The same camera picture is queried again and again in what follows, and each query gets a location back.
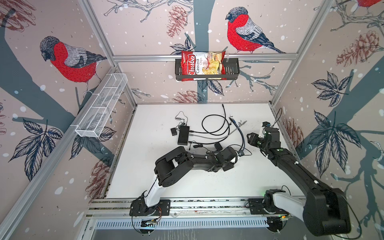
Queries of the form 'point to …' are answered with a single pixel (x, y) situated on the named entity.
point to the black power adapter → (174, 131)
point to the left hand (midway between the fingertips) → (231, 159)
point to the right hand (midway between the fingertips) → (249, 137)
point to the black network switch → (183, 138)
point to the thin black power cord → (180, 119)
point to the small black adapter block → (218, 146)
